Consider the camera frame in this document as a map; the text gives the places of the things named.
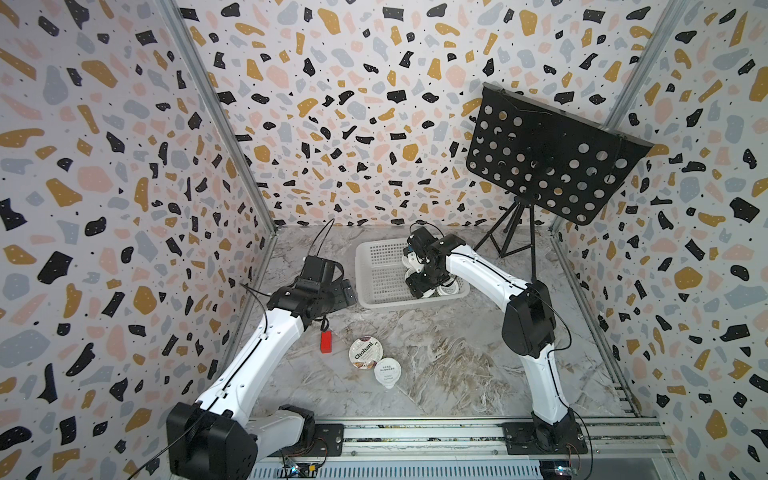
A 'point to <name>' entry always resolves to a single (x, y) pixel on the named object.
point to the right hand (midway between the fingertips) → (421, 286)
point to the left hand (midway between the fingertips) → (340, 296)
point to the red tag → (326, 342)
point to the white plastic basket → (381, 279)
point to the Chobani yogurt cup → (364, 352)
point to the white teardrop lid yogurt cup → (387, 371)
